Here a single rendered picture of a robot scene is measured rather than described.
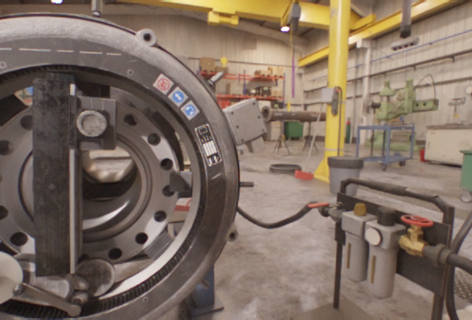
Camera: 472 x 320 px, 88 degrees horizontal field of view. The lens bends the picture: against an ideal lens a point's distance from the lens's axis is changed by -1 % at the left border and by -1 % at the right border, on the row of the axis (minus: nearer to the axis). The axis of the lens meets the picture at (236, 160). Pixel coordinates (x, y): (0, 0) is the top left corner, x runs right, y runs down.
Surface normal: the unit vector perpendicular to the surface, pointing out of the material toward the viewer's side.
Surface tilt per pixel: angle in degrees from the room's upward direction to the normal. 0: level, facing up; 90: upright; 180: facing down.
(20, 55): 90
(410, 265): 90
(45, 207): 90
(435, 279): 90
